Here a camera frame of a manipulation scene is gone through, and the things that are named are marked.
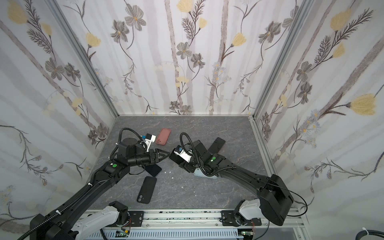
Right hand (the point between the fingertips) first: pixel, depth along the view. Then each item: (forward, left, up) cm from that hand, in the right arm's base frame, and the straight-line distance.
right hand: (180, 155), depth 78 cm
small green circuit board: (-35, +28, -20) cm, 49 cm away
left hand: (-2, +7, +7) cm, 10 cm away
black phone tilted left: (-2, +17, -17) cm, 24 cm away
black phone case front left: (-14, +19, -17) cm, 29 cm away
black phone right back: (+18, -24, -19) cm, 35 cm away
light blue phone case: (-13, -9, +13) cm, 20 cm away
